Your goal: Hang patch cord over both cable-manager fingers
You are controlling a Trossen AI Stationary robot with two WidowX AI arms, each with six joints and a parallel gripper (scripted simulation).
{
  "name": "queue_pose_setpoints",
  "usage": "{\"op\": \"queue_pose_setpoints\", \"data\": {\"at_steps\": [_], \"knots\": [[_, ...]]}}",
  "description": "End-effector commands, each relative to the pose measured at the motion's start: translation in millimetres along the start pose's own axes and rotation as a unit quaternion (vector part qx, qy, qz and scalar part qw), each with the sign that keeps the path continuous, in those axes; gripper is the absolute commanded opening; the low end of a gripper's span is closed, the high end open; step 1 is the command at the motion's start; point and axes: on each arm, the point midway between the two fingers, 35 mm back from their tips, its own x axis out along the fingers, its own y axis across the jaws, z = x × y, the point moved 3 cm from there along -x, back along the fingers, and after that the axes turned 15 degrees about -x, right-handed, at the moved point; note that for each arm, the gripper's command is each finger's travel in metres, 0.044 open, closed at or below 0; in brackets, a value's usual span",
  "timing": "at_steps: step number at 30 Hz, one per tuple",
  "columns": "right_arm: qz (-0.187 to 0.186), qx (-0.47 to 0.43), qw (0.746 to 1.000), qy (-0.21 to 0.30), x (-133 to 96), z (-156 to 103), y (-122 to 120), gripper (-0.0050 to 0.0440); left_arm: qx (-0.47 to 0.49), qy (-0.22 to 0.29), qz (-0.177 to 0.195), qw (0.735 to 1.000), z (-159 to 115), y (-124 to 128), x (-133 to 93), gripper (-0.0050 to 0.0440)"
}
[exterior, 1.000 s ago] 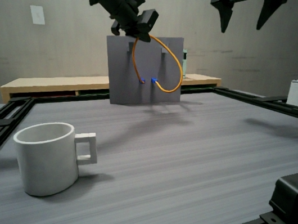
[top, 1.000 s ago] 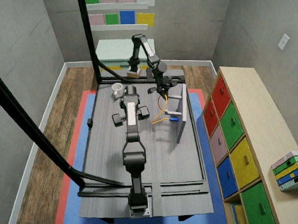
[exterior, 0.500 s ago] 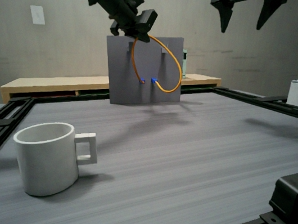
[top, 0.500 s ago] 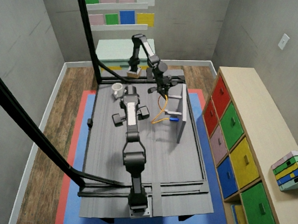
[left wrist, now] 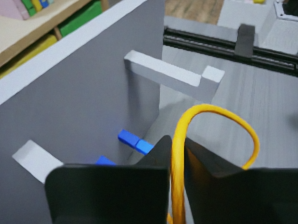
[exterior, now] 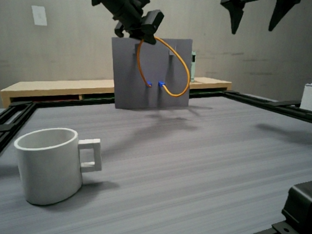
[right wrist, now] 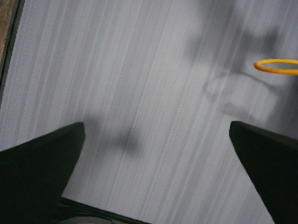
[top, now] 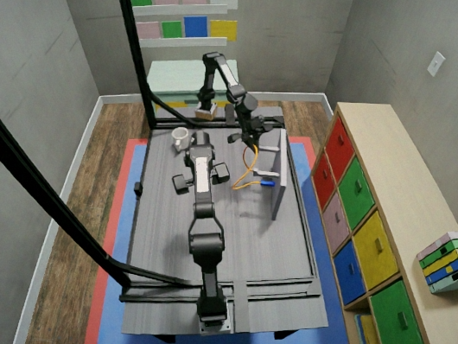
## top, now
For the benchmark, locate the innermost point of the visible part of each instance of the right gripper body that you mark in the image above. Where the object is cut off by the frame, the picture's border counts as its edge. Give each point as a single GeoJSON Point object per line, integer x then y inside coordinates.
{"type": "Point", "coordinates": [181, 185]}

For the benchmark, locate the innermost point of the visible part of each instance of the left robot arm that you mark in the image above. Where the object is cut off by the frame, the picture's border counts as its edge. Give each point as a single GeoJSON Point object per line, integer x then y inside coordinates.
{"type": "Point", "coordinates": [235, 90]}

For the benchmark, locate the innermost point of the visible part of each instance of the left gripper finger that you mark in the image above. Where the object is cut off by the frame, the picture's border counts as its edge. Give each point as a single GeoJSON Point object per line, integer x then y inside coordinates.
{"type": "Point", "coordinates": [255, 140]}
{"type": "Point", "coordinates": [250, 144]}

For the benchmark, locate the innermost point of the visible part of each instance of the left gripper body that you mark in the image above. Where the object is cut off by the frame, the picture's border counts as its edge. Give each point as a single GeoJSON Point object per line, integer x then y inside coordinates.
{"type": "Point", "coordinates": [244, 134]}

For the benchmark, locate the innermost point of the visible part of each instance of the white mug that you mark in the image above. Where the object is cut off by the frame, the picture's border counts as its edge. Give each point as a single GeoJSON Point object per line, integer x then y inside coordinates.
{"type": "Point", "coordinates": [180, 143]}

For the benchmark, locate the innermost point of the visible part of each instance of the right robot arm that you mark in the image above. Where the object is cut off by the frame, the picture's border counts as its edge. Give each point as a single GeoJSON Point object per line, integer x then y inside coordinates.
{"type": "Point", "coordinates": [206, 248]}

